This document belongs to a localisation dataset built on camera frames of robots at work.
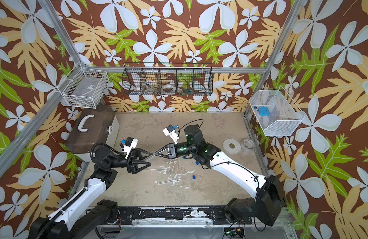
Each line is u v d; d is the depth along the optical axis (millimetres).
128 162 600
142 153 687
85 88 860
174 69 929
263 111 861
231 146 1011
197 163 932
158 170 884
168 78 973
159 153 639
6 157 509
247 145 1013
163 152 639
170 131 627
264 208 388
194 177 872
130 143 602
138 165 628
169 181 858
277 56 848
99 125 1016
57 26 734
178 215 750
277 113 826
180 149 604
